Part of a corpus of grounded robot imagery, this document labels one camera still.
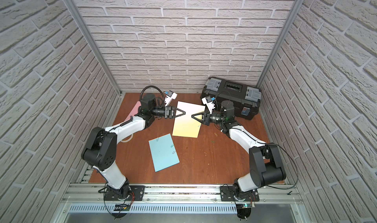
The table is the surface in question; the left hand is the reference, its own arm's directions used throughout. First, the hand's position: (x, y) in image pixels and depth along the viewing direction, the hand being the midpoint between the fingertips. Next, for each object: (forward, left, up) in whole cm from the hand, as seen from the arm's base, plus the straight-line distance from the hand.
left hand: (186, 114), depth 74 cm
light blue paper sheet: (-10, +14, -26) cm, 32 cm away
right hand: (+1, -5, -3) cm, 6 cm away
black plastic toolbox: (+17, -38, -8) cm, 43 cm away
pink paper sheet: (+22, +40, -26) cm, 52 cm away
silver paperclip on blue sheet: (-10, +8, -26) cm, 29 cm away
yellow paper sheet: (-3, 0, -6) cm, 7 cm away
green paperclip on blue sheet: (-2, +19, -26) cm, 33 cm away
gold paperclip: (+2, -19, -25) cm, 32 cm away
